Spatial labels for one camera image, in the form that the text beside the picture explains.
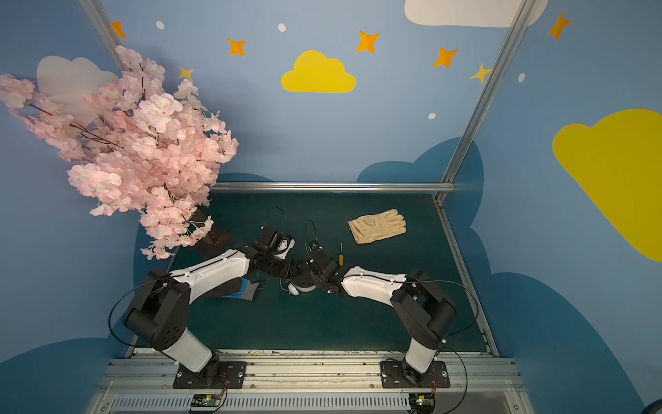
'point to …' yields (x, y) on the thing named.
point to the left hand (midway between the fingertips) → (293, 266)
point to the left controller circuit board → (205, 400)
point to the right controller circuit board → (422, 403)
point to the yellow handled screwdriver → (341, 256)
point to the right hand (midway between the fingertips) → (325, 264)
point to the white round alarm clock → (302, 282)
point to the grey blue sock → (247, 290)
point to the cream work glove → (371, 228)
